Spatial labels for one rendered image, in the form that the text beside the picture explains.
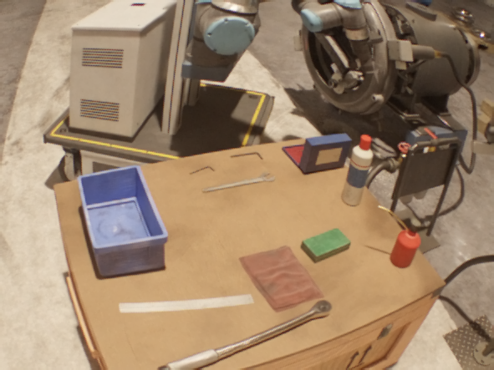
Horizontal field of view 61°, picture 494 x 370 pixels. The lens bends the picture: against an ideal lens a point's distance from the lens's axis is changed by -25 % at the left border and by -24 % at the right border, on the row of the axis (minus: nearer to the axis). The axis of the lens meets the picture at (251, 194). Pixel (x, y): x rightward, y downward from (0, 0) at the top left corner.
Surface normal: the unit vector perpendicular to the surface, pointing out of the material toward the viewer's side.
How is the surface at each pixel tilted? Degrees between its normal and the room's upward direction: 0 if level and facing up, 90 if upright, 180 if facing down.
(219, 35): 95
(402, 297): 0
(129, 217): 0
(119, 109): 90
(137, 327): 0
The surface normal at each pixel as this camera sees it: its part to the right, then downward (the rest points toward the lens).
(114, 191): 0.40, 0.59
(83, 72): -0.18, 0.58
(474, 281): 0.12, -0.79
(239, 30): 0.20, 0.68
